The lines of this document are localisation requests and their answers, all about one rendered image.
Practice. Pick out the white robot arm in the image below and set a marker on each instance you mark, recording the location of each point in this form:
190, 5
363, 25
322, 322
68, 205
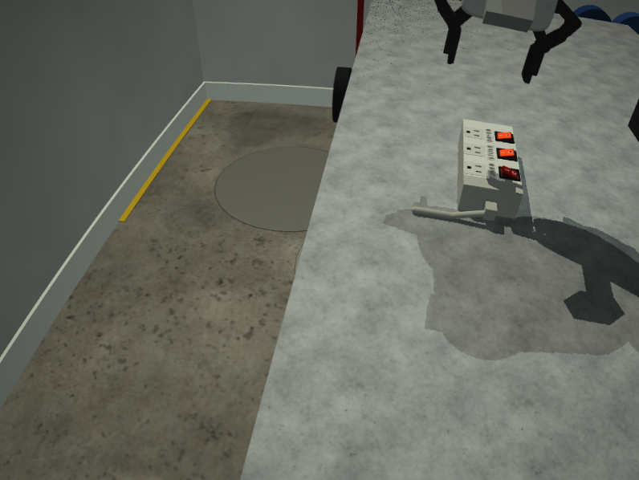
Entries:
512, 14

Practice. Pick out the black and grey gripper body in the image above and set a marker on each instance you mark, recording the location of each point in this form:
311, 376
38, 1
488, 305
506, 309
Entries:
544, 12

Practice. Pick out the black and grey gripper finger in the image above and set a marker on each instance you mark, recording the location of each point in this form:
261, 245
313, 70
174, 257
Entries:
544, 43
454, 20

